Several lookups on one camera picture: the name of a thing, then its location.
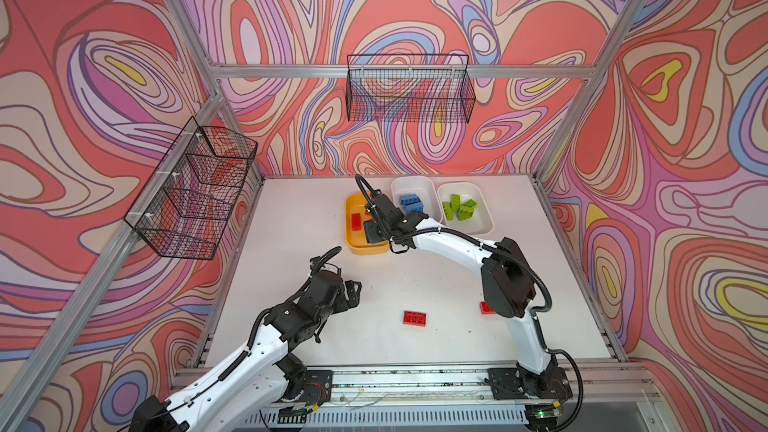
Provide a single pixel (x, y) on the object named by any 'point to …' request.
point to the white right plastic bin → (481, 222)
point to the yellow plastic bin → (355, 232)
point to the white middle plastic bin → (425, 188)
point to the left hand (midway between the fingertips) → (347, 290)
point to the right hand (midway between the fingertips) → (377, 233)
